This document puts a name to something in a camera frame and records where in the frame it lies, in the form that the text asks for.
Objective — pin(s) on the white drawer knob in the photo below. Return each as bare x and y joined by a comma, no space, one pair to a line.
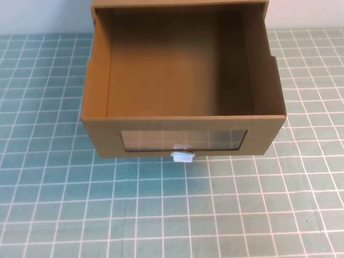
182,153

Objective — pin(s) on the brown cardboard drawer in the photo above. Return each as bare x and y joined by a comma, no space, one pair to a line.
183,76

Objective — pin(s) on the brown cardboard shoebox shell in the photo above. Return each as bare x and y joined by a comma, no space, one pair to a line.
101,15

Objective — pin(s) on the cyan checkered tablecloth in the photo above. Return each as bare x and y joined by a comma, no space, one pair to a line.
60,199

